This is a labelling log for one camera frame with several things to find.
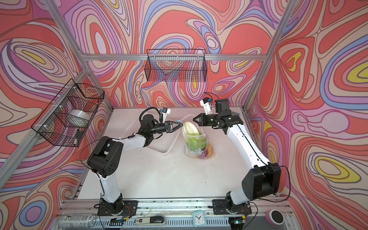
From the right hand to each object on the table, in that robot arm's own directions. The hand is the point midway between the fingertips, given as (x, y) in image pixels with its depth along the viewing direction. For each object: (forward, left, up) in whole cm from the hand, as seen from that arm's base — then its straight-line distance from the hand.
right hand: (195, 122), depth 78 cm
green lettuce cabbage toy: (-8, 0, -7) cm, 11 cm away
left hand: (+1, +7, -4) cm, 9 cm away
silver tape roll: (-2, +59, +8) cm, 60 cm away
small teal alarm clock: (-42, 0, -24) cm, 48 cm away
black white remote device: (-42, +23, -21) cm, 53 cm away
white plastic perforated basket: (+3, +21, -25) cm, 32 cm away
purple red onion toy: (-11, -5, -16) cm, 20 cm away
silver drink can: (-42, +58, -20) cm, 74 cm away
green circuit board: (-42, +41, -27) cm, 64 cm away
